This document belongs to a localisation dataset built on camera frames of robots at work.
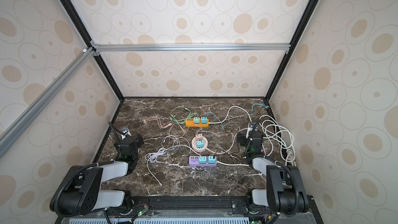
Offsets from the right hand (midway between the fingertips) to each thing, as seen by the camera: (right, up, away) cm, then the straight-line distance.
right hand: (250, 132), depth 92 cm
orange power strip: (-37, +5, +11) cm, 39 cm away
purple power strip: (-33, -15, -7) cm, 37 cm away
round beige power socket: (-34, -7, 0) cm, 34 cm away
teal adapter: (-24, -14, -10) cm, 29 cm away
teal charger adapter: (-28, +6, +8) cm, 29 cm away
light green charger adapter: (-32, +6, +8) cm, 34 cm away
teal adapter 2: (-30, -6, -4) cm, 31 cm away
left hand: (-69, 0, -3) cm, 69 cm away
